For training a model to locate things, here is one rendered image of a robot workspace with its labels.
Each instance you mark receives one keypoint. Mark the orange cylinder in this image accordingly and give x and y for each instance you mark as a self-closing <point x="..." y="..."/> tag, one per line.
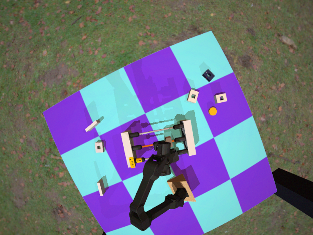
<point x="212" y="111"/>

